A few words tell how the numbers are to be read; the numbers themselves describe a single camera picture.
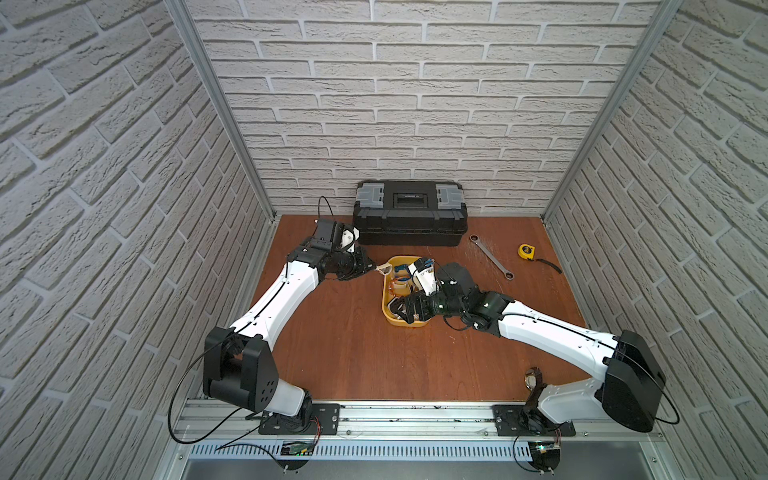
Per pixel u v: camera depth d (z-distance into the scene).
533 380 0.77
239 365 0.42
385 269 0.85
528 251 1.06
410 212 0.98
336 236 0.66
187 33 0.72
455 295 0.60
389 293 0.94
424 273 0.70
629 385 0.41
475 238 1.12
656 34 0.72
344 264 0.69
